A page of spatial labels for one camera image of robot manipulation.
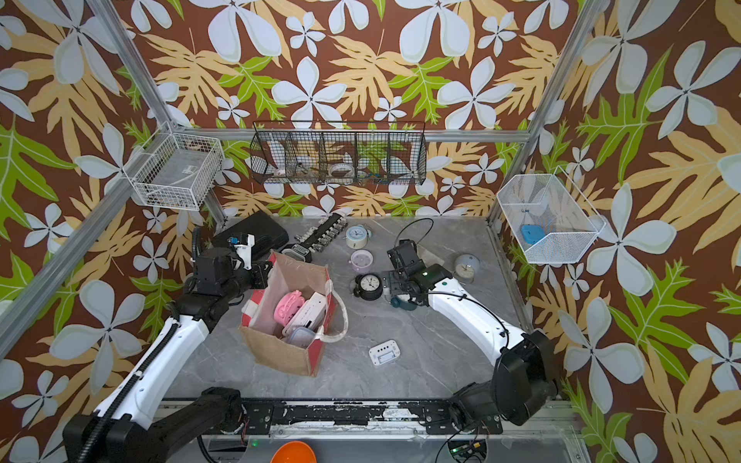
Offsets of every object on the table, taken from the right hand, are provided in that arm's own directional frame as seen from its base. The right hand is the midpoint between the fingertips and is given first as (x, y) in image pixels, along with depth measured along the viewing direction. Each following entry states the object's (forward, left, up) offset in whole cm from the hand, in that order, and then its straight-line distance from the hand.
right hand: (399, 278), depth 85 cm
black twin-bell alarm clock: (+4, +9, -11) cm, 15 cm away
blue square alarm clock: (-16, +28, -5) cm, 33 cm away
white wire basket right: (+12, -45, +12) cm, 48 cm away
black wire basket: (+39, +21, +18) cm, 48 cm away
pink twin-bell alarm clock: (-8, +33, -2) cm, 34 cm away
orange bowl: (-42, +27, -9) cm, 51 cm away
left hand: (+1, +37, +8) cm, 38 cm away
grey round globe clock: (+8, -24, -7) cm, 26 cm away
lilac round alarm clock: (+16, +12, -12) cm, 23 cm away
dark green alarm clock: (-2, -3, -14) cm, 14 cm away
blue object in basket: (+7, -38, +12) cm, 40 cm away
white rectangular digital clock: (-8, +27, -8) cm, 29 cm away
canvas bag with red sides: (0, +33, +2) cm, 33 cm away
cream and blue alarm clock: (+26, +14, -10) cm, 31 cm away
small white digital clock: (-18, +5, -13) cm, 22 cm away
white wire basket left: (+27, +69, +20) cm, 77 cm away
